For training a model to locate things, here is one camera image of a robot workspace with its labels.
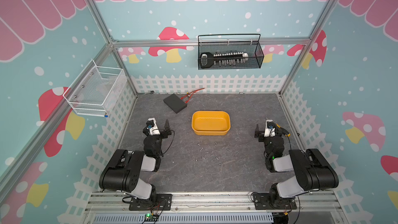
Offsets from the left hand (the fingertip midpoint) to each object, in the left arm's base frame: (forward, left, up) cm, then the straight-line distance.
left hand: (161, 122), depth 89 cm
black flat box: (+26, -3, -13) cm, 29 cm away
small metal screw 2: (-6, -32, -12) cm, 35 cm away
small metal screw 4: (-17, -21, -12) cm, 29 cm away
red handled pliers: (+33, -13, -12) cm, 37 cm away
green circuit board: (-44, 0, -15) cm, 46 cm away
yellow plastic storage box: (+8, -29, -12) cm, 33 cm away
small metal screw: (-7, -22, -13) cm, 26 cm away
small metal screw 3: (-14, -30, -13) cm, 35 cm away
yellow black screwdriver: (+1, -77, -11) cm, 77 cm away
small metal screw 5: (-12, -27, -13) cm, 32 cm away
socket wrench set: (+29, -27, +22) cm, 46 cm away
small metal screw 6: (-16, -33, -12) cm, 38 cm away
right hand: (+1, -61, -1) cm, 61 cm away
